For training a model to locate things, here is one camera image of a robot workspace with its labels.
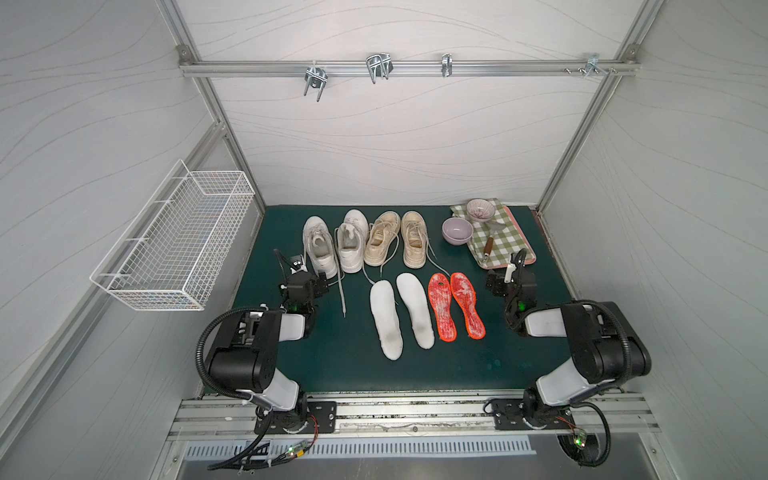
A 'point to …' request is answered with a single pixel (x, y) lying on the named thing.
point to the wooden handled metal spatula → (492, 228)
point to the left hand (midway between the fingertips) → (305, 274)
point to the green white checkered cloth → (494, 241)
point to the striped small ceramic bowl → (480, 209)
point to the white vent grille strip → (387, 448)
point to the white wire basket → (171, 256)
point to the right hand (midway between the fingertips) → (510, 270)
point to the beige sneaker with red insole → (414, 238)
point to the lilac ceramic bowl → (457, 231)
